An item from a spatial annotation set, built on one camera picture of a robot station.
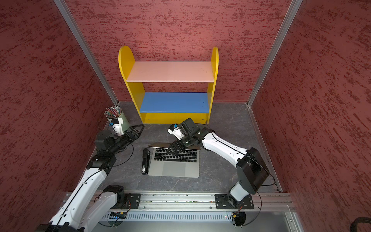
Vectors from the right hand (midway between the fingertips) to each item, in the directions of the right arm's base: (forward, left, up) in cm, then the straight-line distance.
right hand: (173, 150), depth 79 cm
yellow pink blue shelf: (+30, +4, +3) cm, 31 cm away
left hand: (+7, +16, +10) cm, 21 cm away
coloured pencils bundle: (+29, +43, +1) cm, 52 cm away
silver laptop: (-3, -6, -13) cm, 15 cm away
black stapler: (+1, +18, -8) cm, 19 cm away
